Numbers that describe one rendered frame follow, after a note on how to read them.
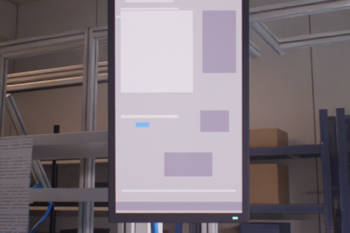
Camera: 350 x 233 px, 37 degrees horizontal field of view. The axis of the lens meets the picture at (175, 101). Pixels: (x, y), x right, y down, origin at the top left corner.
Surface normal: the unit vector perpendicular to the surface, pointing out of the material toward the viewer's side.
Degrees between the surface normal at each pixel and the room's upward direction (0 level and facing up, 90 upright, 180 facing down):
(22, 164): 88
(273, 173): 90
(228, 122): 101
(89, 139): 90
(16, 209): 91
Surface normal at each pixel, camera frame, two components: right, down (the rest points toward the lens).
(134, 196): -0.01, 0.00
